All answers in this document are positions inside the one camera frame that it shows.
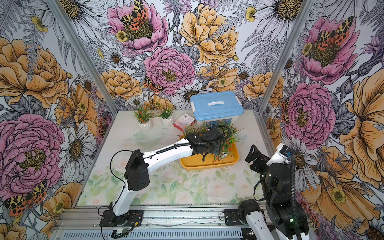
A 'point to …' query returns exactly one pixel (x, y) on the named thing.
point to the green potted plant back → (166, 115)
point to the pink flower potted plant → (205, 127)
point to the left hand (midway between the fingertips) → (214, 149)
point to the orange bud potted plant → (227, 127)
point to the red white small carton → (185, 120)
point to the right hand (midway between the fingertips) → (258, 153)
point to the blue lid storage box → (224, 105)
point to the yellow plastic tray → (195, 162)
